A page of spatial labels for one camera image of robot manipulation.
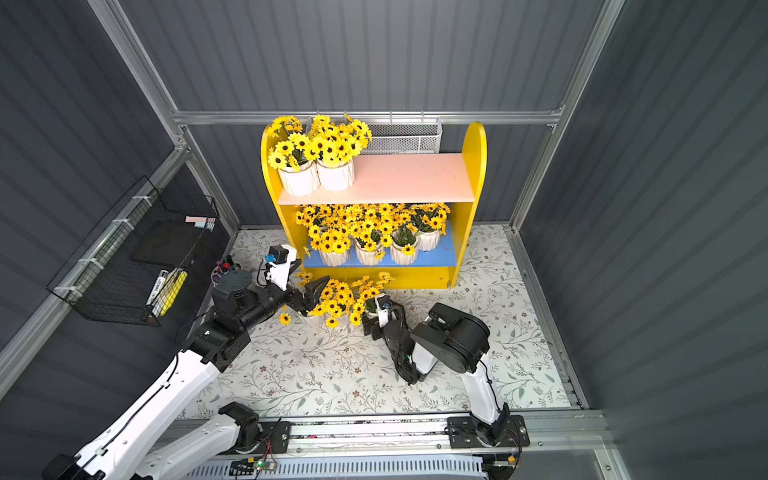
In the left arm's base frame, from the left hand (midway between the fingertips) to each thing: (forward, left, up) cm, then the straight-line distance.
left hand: (310, 269), depth 69 cm
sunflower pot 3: (+17, -1, -4) cm, 17 cm away
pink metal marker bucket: (+14, +33, -17) cm, 40 cm away
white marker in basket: (0, +37, -3) cm, 37 cm away
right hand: (+5, -15, -26) cm, 31 cm away
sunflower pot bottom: (+17, -23, -9) cm, 30 cm away
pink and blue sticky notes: (+21, +36, -4) cm, 41 cm away
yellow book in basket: (-4, +33, -4) cm, 34 cm away
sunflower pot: (+6, -13, -18) cm, 22 cm away
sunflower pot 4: (+16, -13, -2) cm, 21 cm away
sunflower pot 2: (0, -4, -14) cm, 15 cm away
